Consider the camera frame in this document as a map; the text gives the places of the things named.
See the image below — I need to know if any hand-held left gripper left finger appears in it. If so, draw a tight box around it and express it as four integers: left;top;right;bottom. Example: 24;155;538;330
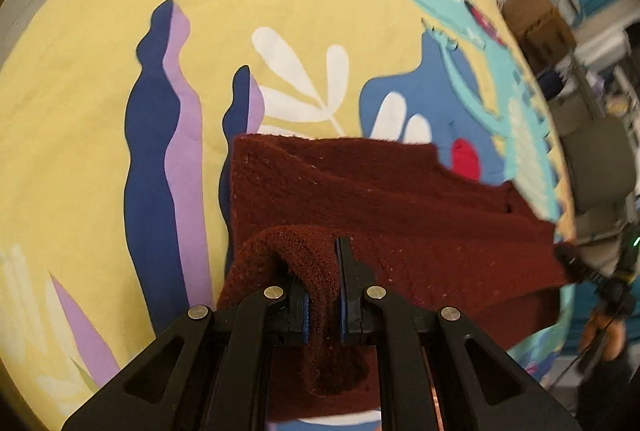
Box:
60;261;311;431

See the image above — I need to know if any grey-green chair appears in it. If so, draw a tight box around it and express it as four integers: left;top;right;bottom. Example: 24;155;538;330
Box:
549;98;637;262

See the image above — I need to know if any person's right hand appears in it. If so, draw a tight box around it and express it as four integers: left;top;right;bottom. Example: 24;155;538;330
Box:
580;310;628;364

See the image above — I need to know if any yellow dinosaur print bedspread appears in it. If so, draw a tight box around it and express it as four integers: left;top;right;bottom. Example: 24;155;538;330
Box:
0;0;577;431

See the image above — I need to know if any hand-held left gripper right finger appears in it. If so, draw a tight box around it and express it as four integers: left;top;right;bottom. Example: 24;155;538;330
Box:
334;236;583;431

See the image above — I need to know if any dark red knit sweater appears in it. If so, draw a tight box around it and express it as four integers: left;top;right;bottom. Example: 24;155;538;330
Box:
215;134;576;424

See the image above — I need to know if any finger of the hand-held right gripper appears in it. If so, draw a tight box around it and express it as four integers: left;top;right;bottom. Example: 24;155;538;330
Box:
554;243;599;286

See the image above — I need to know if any wooden cabinet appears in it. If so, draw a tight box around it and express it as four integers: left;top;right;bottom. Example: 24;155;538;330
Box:
500;0;578;64

